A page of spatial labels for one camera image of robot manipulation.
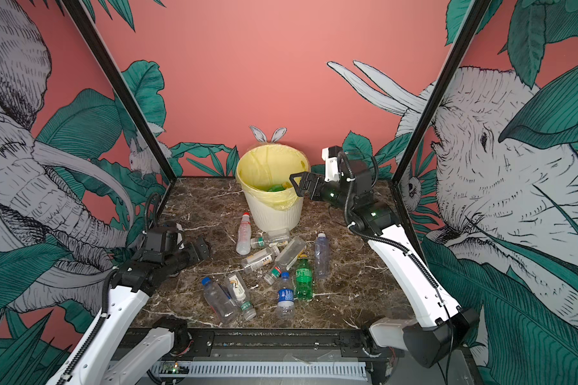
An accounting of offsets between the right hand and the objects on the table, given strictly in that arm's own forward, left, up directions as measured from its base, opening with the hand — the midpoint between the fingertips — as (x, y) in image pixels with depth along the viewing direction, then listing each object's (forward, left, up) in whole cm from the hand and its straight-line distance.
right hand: (298, 175), depth 66 cm
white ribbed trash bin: (+10, +11, -37) cm, 40 cm away
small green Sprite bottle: (-18, -2, -36) cm, 40 cm away
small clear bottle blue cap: (-24, +4, -39) cm, 46 cm away
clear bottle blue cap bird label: (-24, +26, -39) cm, 53 cm away
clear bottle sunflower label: (-7, +5, -38) cm, 39 cm away
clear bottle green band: (+3, +11, -39) cm, 41 cm away
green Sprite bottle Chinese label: (+23, +10, -30) cm, 39 cm away
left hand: (-10, +32, -23) cm, 41 cm away
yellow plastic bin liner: (+26, +15, -20) cm, 36 cm away
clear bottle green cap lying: (-21, +19, -36) cm, 46 cm away
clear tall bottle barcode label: (-6, -9, -38) cm, 39 cm away
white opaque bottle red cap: (-3, +21, -35) cm, 41 cm away
